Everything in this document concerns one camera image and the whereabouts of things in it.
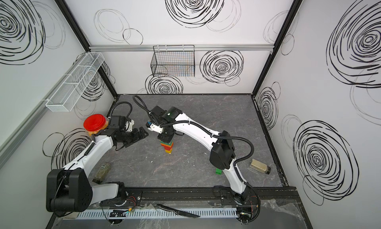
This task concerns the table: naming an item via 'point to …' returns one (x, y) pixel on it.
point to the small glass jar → (260, 166)
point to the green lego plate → (166, 143)
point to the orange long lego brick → (171, 146)
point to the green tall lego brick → (219, 171)
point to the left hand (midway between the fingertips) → (142, 136)
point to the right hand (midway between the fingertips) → (166, 138)
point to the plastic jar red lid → (95, 123)
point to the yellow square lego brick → (168, 151)
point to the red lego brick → (167, 148)
